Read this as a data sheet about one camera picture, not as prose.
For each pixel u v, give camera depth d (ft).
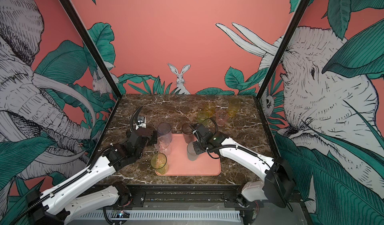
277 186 1.27
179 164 2.89
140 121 2.05
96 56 3.11
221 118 3.42
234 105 3.42
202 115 3.33
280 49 2.98
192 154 2.49
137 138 1.76
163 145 2.83
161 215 2.30
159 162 2.82
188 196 2.49
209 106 3.66
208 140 1.97
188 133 2.82
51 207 1.27
